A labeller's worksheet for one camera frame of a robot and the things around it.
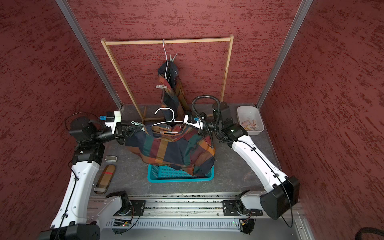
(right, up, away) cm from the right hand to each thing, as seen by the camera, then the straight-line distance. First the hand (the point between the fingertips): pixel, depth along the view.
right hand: (185, 124), depth 68 cm
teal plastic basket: (-13, -30, +17) cm, 37 cm away
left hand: (-19, -1, -7) cm, 20 cm away
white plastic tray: (+47, +3, +46) cm, 66 cm away
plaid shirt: (-2, -11, +1) cm, 11 cm away
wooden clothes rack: (-36, +6, +42) cm, 56 cm away
